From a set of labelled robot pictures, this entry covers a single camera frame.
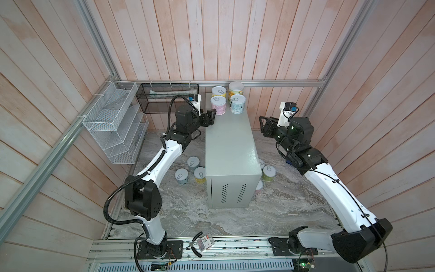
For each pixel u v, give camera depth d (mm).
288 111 572
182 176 909
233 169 594
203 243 734
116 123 732
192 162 962
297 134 498
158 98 1039
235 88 815
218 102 767
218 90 821
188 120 622
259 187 871
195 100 674
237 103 770
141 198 457
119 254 744
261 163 959
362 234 374
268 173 929
